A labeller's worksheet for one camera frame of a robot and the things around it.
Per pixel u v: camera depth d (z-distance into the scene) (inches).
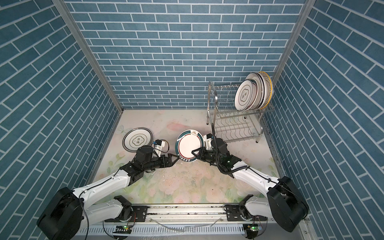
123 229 28.4
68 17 28.8
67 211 15.9
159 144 30.2
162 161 28.4
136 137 40.1
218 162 24.8
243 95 32.5
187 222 28.5
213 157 27.2
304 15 28.8
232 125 41.3
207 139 30.2
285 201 16.5
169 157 29.0
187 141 32.5
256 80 30.2
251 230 28.2
